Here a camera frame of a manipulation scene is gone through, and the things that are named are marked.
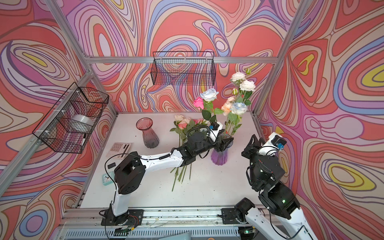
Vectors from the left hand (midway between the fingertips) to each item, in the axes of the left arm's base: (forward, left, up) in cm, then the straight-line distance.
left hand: (230, 134), depth 72 cm
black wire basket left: (+4, +82, +2) cm, 82 cm away
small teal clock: (-13, +68, -26) cm, 74 cm away
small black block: (-4, +69, -27) cm, 74 cm away
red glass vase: (+10, +46, -18) cm, 50 cm away
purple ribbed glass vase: (-3, +3, -19) cm, 20 cm away
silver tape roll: (+5, +73, +5) cm, 73 cm away
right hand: (-9, -7, +8) cm, 14 cm away
